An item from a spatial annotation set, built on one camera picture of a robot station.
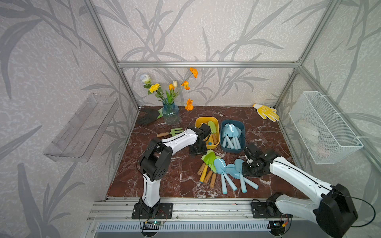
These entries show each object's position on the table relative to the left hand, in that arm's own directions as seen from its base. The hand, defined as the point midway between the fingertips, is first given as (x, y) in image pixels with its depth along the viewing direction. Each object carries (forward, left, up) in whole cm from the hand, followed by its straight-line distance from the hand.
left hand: (202, 154), depth 90 cm
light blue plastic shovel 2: (-6, -21, -1) cm, 22 cm away
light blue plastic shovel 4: (+12, -24, -1) cm, 27 cm away
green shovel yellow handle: (+9, -6, +1) cm, 11 cm away
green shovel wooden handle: (-7, -6, -2) cm, 9 cm away
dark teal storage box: (+22, -27, +3) cm, 35 cm away
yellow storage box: (+28, -2, -1) cm, 28 cm away
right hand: (-11, -23, +1) cm, 26 cm away
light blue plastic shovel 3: (+17, -16, 0) cm, 23 cm away
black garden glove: (+35, +43, -4) cm, 56 cm away
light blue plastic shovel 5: (+16, -21, +1) cm, 27 cm away
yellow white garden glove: (+40, -52, -3) cm, 65 cm away
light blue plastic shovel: (-8, -11, -2) cm, 13 cm away
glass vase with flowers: (+27, +22, +7) cm, 35 cm away
